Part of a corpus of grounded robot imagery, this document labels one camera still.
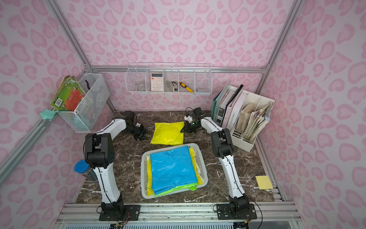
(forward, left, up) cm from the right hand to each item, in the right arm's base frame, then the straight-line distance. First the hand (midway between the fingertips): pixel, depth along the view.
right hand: (180, 130), depth 104 cm
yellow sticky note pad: (-35, -50, -3) cm, 61 cm away
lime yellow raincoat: (-4, +9, +1) cm, 9 cm away
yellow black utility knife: (+19, -4, +24) cm, 31 cm away
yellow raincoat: (-44, +12, +8) cm, 46 cm away
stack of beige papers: (-5, -45, +13) cm, 47 cm away
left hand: (-6, +21, +5) cm, 22 cm away
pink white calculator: (+19, +15, +29) cm, 37 cm away
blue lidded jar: (-36, +44, +19) cm, 60 cm away
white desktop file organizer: (0, -32, +27) cm, 42 cm away
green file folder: (+1, -22, +26) cm, 34 cm away
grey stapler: (+21, +7, +23) cm, 32 cm away
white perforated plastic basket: (-35, +17, +8) cm, 40 cm away
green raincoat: (-41, -9, +8) cm, 43 cm away
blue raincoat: (-31, +2, +8) cm, 33 cm away
